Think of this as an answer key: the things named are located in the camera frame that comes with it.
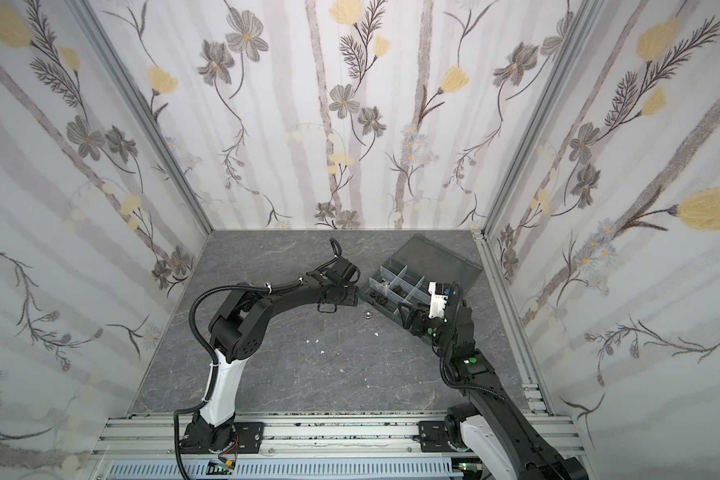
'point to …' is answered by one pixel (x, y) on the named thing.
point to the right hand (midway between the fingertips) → (403, 300)
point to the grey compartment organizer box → (407, 274)
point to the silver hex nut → (368, 314)
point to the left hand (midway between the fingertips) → (348, 289)
